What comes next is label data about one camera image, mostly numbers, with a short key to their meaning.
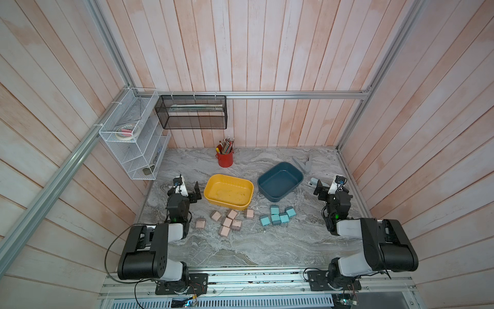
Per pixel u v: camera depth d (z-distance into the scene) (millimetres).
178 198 774
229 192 997
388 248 446
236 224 862
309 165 1103
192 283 727
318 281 731
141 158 775
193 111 1042
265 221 880
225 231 850
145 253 444
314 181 983
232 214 903
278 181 1050
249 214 906
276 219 882
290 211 912
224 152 1036
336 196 764
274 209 926
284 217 886
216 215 902
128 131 738
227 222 880
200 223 879
